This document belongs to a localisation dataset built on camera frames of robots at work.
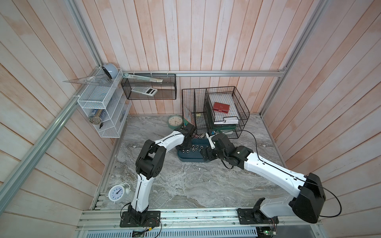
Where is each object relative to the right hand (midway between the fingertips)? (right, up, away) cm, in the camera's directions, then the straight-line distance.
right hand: (206, 148), depth 82 cm
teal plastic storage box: (-6, -7, +15) cm, 18 cm away
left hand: (-13, -2, +17) cm, 22 cm away
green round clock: (-20, +16, +30) cm, 40 cm away
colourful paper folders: (-10, +19, +29) cm, 36 cm away
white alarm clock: (-49, -24, -2) cm, 55 cm away
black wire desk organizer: (-1, +32, +32) cm, 45 cm away
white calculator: (-37, +36, +16) cm, 54 cm away
